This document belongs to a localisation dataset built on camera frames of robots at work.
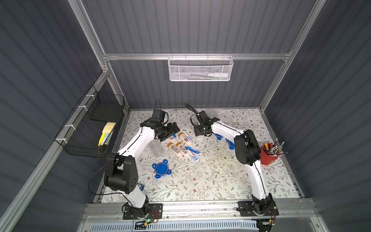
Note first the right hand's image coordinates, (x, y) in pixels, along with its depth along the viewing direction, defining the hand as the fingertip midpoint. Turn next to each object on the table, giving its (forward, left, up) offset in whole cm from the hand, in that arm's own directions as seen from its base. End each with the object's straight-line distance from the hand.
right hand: (200, 130), depth 102 cm
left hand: (-11, +16, +12) cm, 22 cm away
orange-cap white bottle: (-11, +14, -1) cm, 18 cm away
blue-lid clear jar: (-13, +30, -2) cm, 33 cm away
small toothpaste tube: (-5, +7, -3) cm, 9 cm away
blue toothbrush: (-13, +8, -3) cm, 15 cm away
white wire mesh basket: (+54, -1, +17) cm, 56 cm away
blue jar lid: (-27, +25, -4) cm, 37 cm away
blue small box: (-39, +34, -2) cm, 51 cm away
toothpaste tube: (-19, +4, -3) cm, 20 cm away
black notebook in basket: (-7, +53, +26) cm, 60 cm away
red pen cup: (-22, -37, +9) cm, 44 cm away
